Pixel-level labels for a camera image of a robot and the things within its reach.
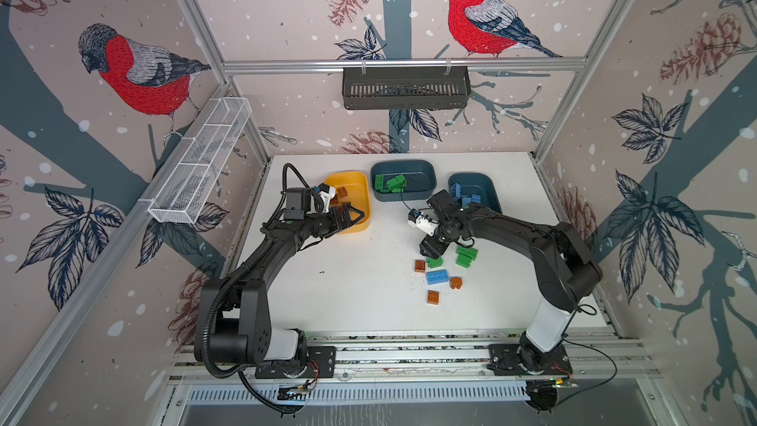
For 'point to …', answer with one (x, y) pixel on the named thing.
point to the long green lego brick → (378, 181)
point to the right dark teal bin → (476, 183)
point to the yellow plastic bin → (356, 182)
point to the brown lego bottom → (433, 297)
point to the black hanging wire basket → (405, 89)
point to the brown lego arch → (455, 282)
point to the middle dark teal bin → (420, 176)
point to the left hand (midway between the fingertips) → (353, 218)
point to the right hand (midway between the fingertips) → (428, 245)
